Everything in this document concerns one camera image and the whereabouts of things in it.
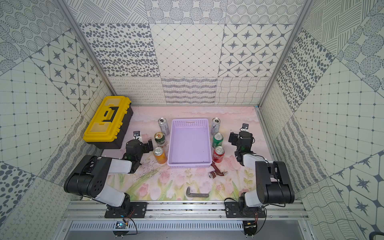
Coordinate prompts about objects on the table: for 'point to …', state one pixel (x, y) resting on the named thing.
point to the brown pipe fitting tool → (213, 174)
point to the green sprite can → (218, 138)
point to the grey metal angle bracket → (188, 194)
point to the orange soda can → (160, 155)
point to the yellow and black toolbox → (108, 126)
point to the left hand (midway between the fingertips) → (142, 138)
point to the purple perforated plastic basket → (189, 145)
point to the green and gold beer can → (159, 138)
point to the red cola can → (218, 154)
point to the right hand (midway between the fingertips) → (240, 135)
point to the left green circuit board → (120, 224)
